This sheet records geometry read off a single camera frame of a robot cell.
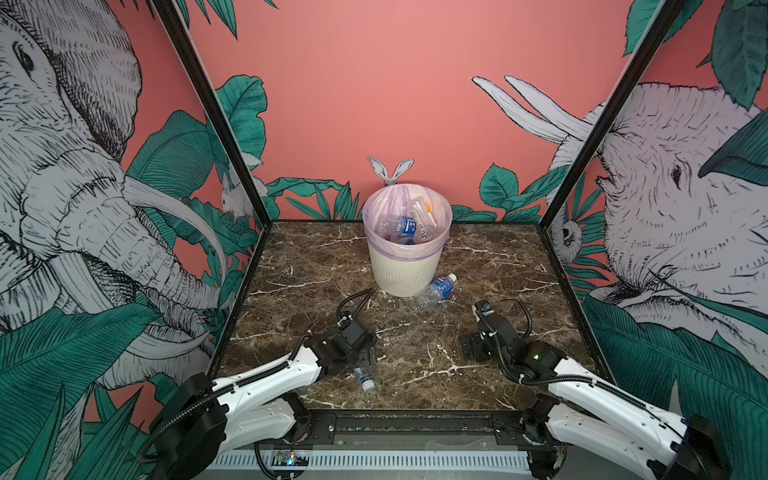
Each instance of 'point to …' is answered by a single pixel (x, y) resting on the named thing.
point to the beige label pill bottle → (424, 220)
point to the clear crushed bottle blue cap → (367, 383)
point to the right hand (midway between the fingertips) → (470, 332)
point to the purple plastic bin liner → (391, 199)
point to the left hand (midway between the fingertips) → (364, 350)
